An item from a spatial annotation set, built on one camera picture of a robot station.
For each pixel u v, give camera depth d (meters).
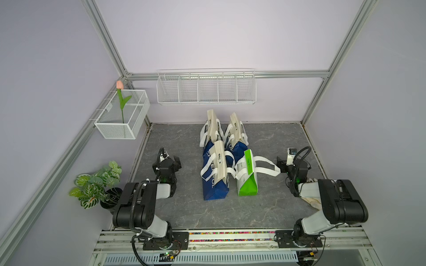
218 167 0.72
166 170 0.71
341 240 0.75
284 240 0.74
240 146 0.89
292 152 0.81
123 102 0.84
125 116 0.81
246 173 0.70
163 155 0.77
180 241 0.73
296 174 0.71
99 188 0.65
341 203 0.45
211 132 0.81
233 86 1.05
